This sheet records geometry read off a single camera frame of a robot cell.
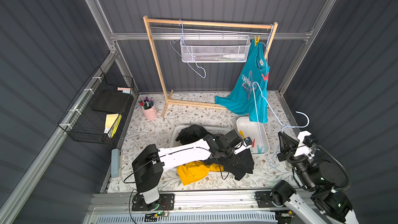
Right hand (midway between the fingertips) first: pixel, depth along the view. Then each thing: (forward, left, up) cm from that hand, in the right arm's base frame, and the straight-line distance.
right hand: (285, 133), depth 59 cm
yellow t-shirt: (-7, +35, -22) cm, 42 cm away
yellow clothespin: (+18, +8, -31) cm, 37 cm away
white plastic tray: (+18, -1, -31) cm, 36 cm away
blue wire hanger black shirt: (+35, -20, -37) cm, 55 cm away
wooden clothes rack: (+45, +61, -31) cm, 82 cm away
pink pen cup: (+32, +68, -22) cm, 78 cm away
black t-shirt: (+10, +37, -16) cm, 41 cm away
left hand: (0, +15, -21) cm, 26 cm away
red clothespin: (+12, +2, -33) cm, 35 cm away
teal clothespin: (+7, -1, -33) cm, 34 cm away
